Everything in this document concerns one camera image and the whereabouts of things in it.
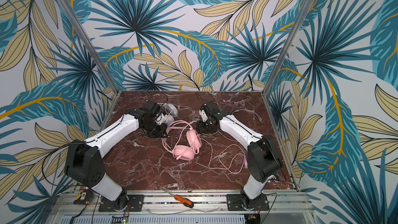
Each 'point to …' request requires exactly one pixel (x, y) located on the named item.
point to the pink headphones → (194, 142)
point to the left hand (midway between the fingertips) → (166, 136)
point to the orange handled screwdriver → (186, 201)
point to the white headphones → (172, 111)
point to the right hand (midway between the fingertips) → (199, 130)
